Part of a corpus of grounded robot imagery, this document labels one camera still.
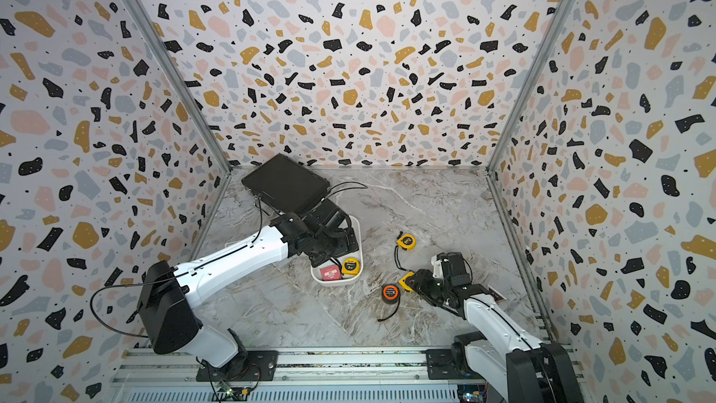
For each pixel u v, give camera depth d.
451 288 0.67
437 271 0.80
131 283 0.78
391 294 0.84
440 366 0.73
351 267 0.90
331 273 0.89
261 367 0.73
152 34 0.81
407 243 0.97
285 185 1.07
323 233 0.65
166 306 0.40
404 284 0.87
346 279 0.87
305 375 0.73
